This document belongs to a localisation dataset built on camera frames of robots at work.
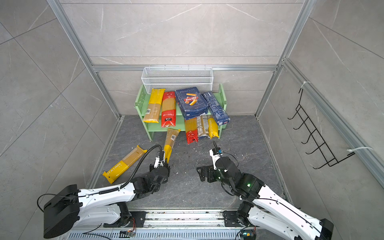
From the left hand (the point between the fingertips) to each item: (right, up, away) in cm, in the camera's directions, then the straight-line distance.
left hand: (165, 156), depth 82 cm
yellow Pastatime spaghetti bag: (+28, +16, +9) cm, 33 cm away
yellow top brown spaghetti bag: (-7, +23, -2) cm, 25 cm away
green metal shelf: (-16, +31, +8) cm, 36 cm away
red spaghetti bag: (+2, +25, 0) cm, 25 cm away
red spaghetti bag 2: (+14, +14, +9) cm, 22 cm away
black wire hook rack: (+72, +11, -15) cm, 74 cm away
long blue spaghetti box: (+28, +27, 0) cm, 39 cm away
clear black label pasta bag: (+21, +20, +13) cm, 32 cm away
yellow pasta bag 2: (-34, -11, +5) cm, 36 cm away
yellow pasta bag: (+2, +10, +6) cm, 12 cm away
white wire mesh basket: (+1, +50, +19) cm, 54 cm away
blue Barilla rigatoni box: (+15, +30, -1) cm, 33 cm away
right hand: (+21, -3, -9) cm, 23 cm away
